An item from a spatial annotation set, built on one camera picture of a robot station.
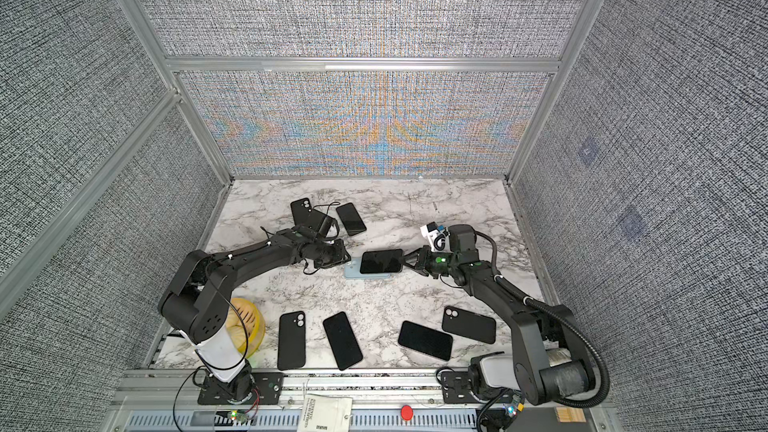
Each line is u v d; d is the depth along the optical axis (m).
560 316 0.43
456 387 0.73
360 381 0.75
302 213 1.11
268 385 0.73
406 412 0.69
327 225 0.77
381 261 0.98
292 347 0.80
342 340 0.81
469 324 0.84
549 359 0.42
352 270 0.95
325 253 0.78
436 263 0.74
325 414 0.70
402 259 0.81
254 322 0.81
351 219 1.06
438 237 0.80
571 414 0.68
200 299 0.47
